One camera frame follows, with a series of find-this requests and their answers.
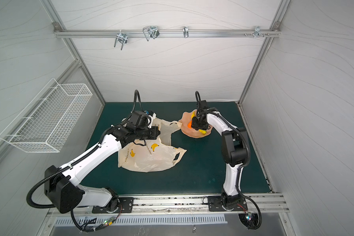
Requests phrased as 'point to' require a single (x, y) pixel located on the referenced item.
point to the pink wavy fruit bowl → (186, 118)
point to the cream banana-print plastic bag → (152, 155)
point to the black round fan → (250, 220)
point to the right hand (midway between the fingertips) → (198, 122)
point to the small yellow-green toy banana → (203, 132)
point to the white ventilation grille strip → (90, 221)
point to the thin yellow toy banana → (193, 114)
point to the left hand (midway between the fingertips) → (163, 130)
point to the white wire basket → (45, 123)
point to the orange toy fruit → (189, 125)
